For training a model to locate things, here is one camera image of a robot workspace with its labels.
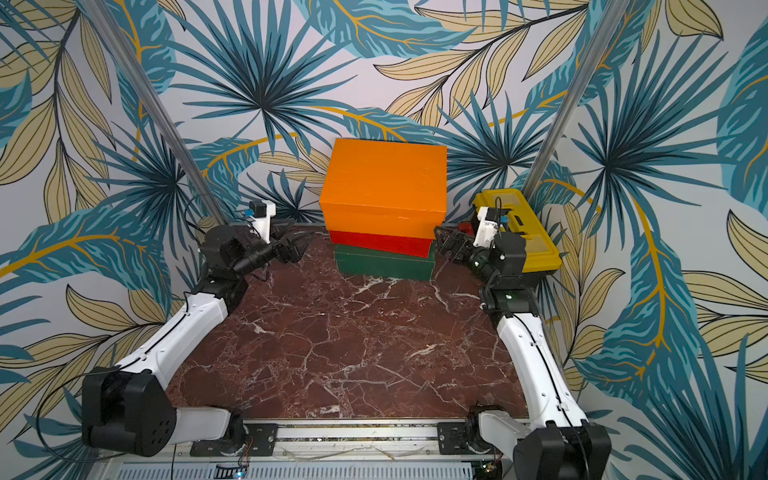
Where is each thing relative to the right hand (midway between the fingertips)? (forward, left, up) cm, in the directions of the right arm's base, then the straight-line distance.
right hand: (447, 231), depth 73 cm
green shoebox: (+13, +16, -29) cm, 35 cm away
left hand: (+2, +35, -1) cm, 35 cm away
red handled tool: (+31, -18, -31) cm, 47 cm away
